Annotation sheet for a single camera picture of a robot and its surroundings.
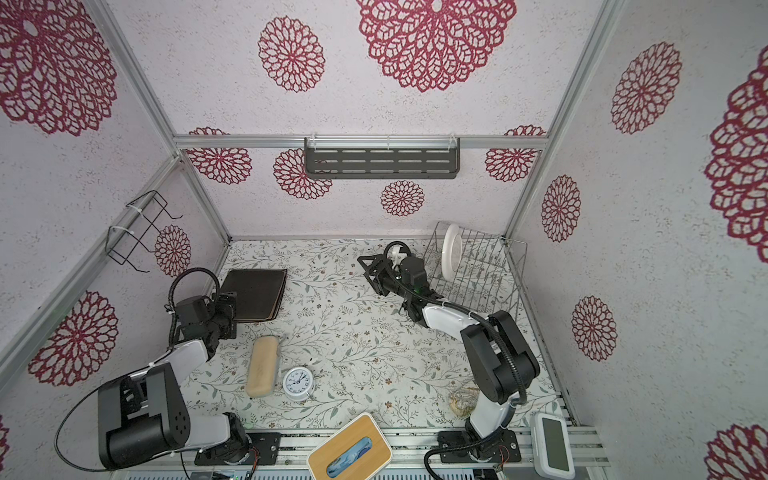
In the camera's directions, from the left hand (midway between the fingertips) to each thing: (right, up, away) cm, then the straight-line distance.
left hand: (239, 306), depth 91 cm
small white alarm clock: (+21, -20, -10) cm, 30 cm away
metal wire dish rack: (+83, +10, +15) cm, 85 cm away
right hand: (+38, +14, -8) cm, 41 cm away
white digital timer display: (+83, -32, -22) cm, 92 cm away
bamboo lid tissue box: (+38, -32, -21) cm, 53 cm away
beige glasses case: (+10, -16, -7) cm, 20 cm away
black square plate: (+2, +3, +11) cm, 12 cm away
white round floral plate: (+67, +17, +6) cm, 69 cm away
